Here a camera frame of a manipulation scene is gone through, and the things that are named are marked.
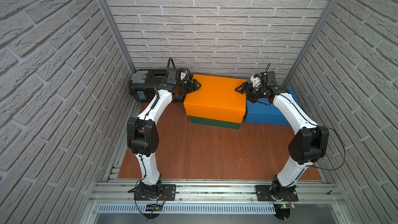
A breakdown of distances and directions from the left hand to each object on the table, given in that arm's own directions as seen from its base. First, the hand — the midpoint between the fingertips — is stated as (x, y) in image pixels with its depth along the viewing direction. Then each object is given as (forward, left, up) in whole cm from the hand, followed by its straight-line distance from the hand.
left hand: (200, 84), depth 88 cm
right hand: (-5, -23, -1) cm, 24 cm away
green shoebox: (-15, -10, -18) cm, 25 cm away
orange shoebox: (-10, -9, -1) cm, 14 cm away
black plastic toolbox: (+8, +37, -7) cm, 38 cm away
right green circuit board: (-57, -40, -24) cm, 73 cm away
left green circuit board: (-56, +24, -28) cm, 67 cm away
